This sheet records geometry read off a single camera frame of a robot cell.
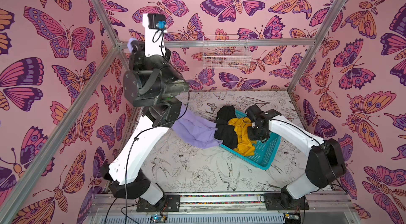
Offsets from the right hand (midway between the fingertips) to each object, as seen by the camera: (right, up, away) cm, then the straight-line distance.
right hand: (251, 137), depth 86 cm
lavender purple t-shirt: (-29, +5, -8) cm, 31 cm away
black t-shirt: (-14, +3, +2) cm, 15 cm away
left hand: (-44, +34, -42) cm, 70 cm away
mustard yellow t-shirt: (-4, -4, -3) cm, 6 cm away
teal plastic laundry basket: (+9, -9, +4) cm, 13 cm away
